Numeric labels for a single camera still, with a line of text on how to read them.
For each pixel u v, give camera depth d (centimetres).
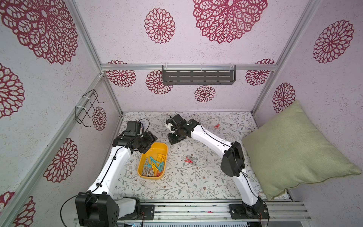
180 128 68
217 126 112
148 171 86
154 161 90
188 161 92
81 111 73
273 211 75
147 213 74
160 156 93
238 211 73
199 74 95
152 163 90
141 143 66
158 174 85
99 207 38
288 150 69
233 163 54
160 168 88
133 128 60
